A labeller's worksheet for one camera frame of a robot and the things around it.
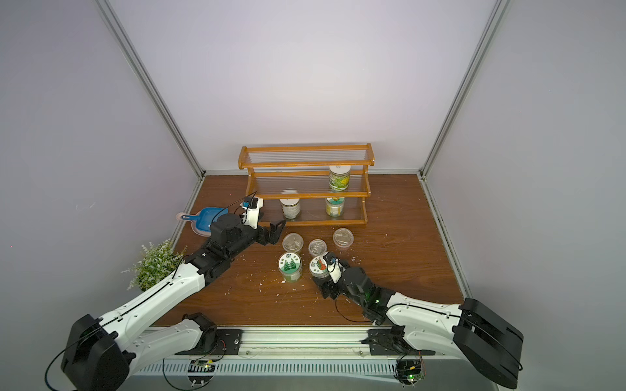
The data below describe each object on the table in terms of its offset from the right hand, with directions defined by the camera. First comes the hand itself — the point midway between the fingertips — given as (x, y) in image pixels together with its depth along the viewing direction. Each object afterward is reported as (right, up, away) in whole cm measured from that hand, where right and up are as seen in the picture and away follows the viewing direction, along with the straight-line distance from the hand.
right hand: (323, 266), depth 80 cm
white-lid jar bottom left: (-13, +19, +16) cm, 28 cm away
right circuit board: (+25, -27, -12) cm, 38 cm away
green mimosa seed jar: (-11, 0, +1) cm, 11 cm away
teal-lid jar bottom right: (+5, +19, +17) cm, 26 cm away
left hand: (-15, +17, -3) cm, 23 cm away
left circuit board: (-37, -29, -8) cm, 48 cm away
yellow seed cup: (-11, +6, +9) cm, 16 cm away
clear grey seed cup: (+8, +8, +10) cm, 15 cm away
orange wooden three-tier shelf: (-5, +28, +15) cm, 32 cm away
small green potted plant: (-51, +4, -8) cm, 52 cm away
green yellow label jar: (+6, +31, +9) cm, 33 cm away
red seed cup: (-2, +5, +7) cm, 9 cm away
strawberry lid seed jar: (-2, 0, -2) cm, 2 cm away
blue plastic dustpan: (-51, +15, +24) cm, 58 cm away
